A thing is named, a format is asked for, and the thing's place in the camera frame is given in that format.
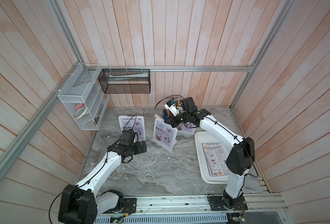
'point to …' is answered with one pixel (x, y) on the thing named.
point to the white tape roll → (80, 112)
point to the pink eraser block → (79, 105)
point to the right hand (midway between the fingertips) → (164, 120)
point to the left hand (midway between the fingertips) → (139, 149)
